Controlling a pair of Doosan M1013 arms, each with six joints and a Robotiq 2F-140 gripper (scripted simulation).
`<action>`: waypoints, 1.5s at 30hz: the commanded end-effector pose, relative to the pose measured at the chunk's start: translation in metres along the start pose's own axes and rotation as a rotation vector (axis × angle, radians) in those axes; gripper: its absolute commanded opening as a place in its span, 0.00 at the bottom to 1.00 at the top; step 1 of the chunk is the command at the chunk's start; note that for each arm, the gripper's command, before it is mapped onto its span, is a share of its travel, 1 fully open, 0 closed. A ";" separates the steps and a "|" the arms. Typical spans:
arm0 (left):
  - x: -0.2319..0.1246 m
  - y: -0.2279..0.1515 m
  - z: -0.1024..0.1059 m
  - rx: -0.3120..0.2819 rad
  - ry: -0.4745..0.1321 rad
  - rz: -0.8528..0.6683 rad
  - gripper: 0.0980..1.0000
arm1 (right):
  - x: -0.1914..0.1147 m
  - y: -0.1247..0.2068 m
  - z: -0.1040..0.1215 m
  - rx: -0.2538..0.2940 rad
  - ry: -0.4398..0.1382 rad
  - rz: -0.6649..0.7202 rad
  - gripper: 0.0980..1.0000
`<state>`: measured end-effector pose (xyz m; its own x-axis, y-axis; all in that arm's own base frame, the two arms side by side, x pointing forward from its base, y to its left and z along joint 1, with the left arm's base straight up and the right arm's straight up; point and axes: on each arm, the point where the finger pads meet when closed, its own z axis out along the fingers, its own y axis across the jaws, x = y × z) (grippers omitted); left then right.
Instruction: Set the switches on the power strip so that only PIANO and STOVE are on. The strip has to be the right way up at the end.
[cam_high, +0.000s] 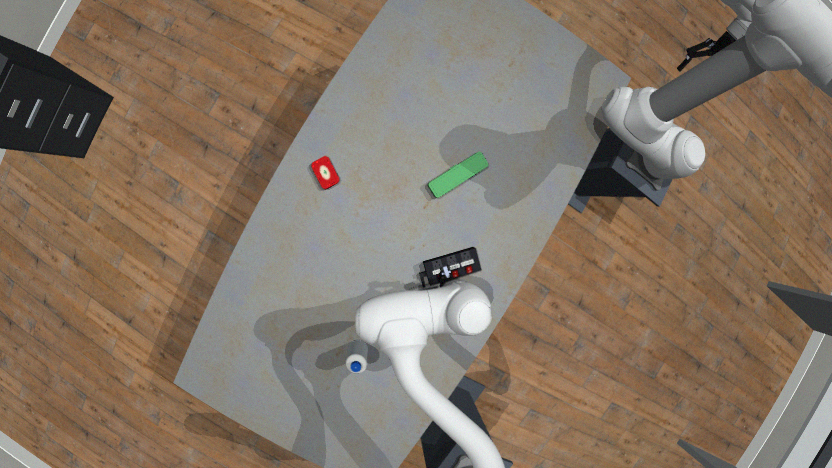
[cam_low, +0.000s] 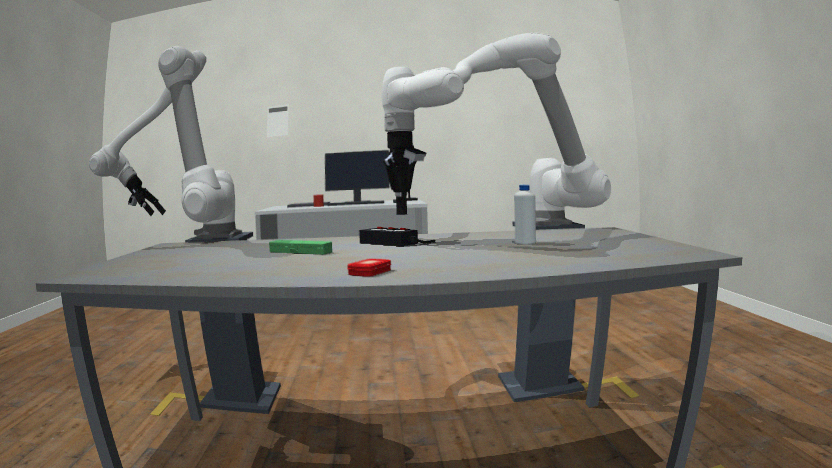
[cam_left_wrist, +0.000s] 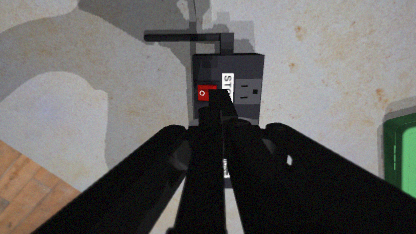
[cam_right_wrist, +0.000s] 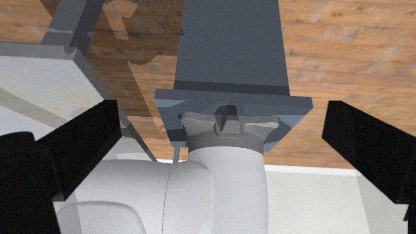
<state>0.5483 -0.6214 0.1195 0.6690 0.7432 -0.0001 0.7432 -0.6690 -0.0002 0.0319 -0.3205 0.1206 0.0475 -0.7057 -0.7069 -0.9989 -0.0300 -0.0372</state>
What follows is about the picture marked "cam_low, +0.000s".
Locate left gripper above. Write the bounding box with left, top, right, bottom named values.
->
left=383, top=131, right=417, bottom=215

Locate white bottle with blue cap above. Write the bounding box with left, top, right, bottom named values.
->
left=514, top=185, right=536, bottom=244

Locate red rectangular tin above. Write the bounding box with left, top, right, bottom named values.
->
left=347, top=259, right=391, bottom=277

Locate black power strip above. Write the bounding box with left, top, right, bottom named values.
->
left=359, top=227, right=435, bottom=247

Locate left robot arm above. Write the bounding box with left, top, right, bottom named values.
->
left=382, top=33, right=611, bottom=225

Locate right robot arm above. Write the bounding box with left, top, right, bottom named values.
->
left=89, top=46, right=242, bottom=239

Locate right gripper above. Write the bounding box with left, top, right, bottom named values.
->
left=126, top=175, right=166, bottom=216

